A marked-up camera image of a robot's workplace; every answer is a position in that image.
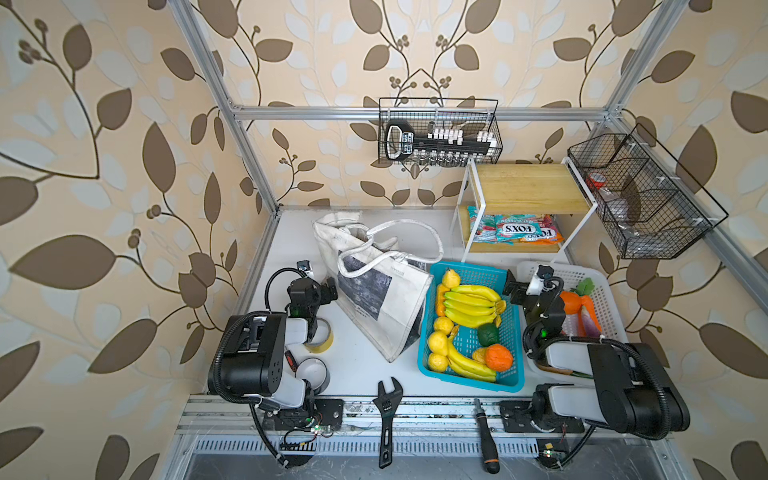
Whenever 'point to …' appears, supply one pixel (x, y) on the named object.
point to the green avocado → (488, 334)
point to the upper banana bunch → (473, 306)
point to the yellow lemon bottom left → (437, 363)
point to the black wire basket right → (649, 205)
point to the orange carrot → (585, 289)
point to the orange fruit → (499, 357)
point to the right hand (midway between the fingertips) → (527, 277)
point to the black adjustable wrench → (388, 401)
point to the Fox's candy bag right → (549, 232)
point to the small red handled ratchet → (291, 360)
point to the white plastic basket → (610, 321)
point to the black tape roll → (315, 371)
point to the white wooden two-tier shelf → (526, 189)
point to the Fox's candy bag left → (495, 228)
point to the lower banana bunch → (466, 367)
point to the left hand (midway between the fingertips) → (319, 278)
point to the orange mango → (441, 290)
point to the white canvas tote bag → (379, 276)
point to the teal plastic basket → (490, 278)
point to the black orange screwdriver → (489, 444)
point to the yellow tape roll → (323, 347)
